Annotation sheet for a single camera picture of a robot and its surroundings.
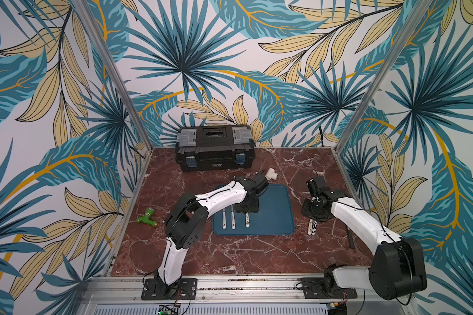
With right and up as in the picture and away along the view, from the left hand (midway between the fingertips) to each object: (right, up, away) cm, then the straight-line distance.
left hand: (249, 211), depth 89 cm
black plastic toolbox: (-18, +29, +7) cm, 35 cm away
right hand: (+26, 0, -2) cm, 26 cm away
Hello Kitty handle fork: (-1, -4, +1) cm, 5 cm away
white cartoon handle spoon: (-8, -3, +1) cm, 9 cm away
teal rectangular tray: (+13, -3, +5) cm, 14 cm away
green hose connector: (-47, -3, +1) cm, 47 cm away
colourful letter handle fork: (-11, -5, 0) cm, 13 cm away
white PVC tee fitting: (+13, +16, +16) cm, 26 cm away
